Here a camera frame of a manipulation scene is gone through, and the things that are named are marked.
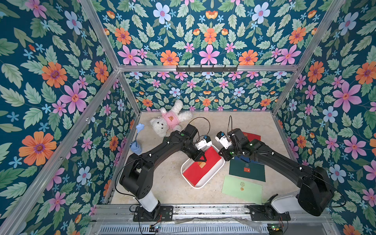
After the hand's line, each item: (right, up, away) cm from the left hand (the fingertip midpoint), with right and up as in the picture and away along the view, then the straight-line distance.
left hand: (206, 159), depth 80 cm
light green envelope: (+21, -19, +2) cm, 28 cm away
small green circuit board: (+34, -33, -8) cm, 48 cm away
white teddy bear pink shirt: (-25, +22, +25) cm, 42 cm away
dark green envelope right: (+28, -9, +9) cm, 31 cm away
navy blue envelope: (+19, +2, -8) cm, 21 cm away
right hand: (+8, +4, +2) cm, 9 cm away
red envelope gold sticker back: (+34, +10, +25) cm, 43 cm away
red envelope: (-5, -6, -1) cm, 8 cm away
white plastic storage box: (-9, -2, +1) cm, 10 cm away
